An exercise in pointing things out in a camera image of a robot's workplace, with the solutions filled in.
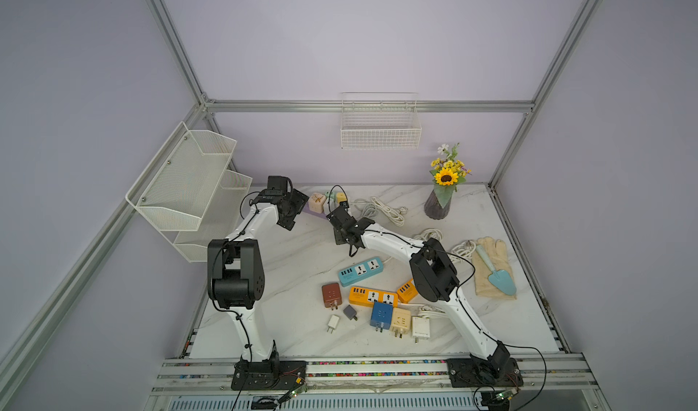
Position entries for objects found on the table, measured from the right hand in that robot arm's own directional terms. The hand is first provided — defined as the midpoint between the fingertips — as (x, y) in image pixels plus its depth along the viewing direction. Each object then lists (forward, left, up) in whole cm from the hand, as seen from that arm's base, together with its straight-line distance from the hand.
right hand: (347, 234), depth 102 cm
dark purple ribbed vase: (+10, -35, +2) cm, 36 cm away
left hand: (+5, +16, +10) cm, 20 cm away
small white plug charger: (-33, +4, 0) cm, 33 cm away
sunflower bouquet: (+9, -35, +23) cm, 43 cm away
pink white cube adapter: (+11, +12, +7) cm, 18 cm away
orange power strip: (-25, -6, +1) cm, 26 cm away
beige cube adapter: (-34, -16, +4) cm, 38 cm away
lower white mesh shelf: (-13, +34, +27) cm, 46 cm away
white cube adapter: (-34, -22, 0) cm, 41 cm away
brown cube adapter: (-25, +5, +3) cm, 26 cm away
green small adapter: (+16, +6, +5) cm, 18 cm away
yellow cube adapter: (+12, +2, +8) cm, 15 cm away
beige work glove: (-8, -56, -2) cm, 56 cm away
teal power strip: (-16, -5, +2) cm, 17 cm away
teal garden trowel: (-18, -53, -2) cm, 56 cm away
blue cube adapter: (-32, -11, +3) cm, 34 cm away
